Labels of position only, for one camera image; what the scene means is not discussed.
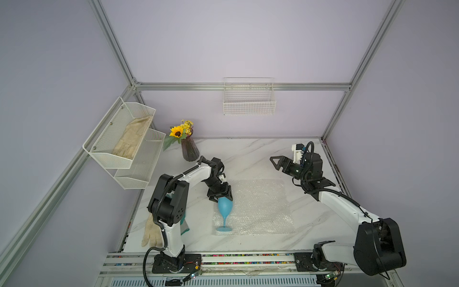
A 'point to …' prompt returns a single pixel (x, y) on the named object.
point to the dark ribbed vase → (190, 151)
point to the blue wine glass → (225, 207)
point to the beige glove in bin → (132, 135)
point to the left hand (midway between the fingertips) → (225, 201)
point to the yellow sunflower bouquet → (177, 133)
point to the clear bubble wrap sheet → (260, 207)
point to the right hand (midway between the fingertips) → (275, 163)
